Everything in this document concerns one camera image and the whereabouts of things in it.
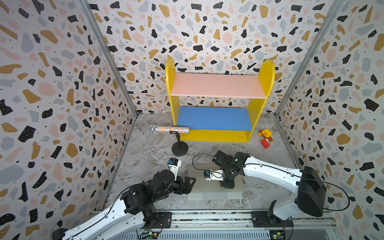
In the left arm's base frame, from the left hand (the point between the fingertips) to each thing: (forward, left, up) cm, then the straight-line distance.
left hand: (191, 180), depth 70 cm
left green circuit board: (-19, +21, -19) cm, 34 cm away
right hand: (+2, -15, -10) cm, 19 cm away
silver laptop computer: (-3, -6, -6) cm, 9 cm away
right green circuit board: (-20, -41, -19) cm, 49 cm away
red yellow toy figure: (+36, -51, -13) cm, 64 cm away
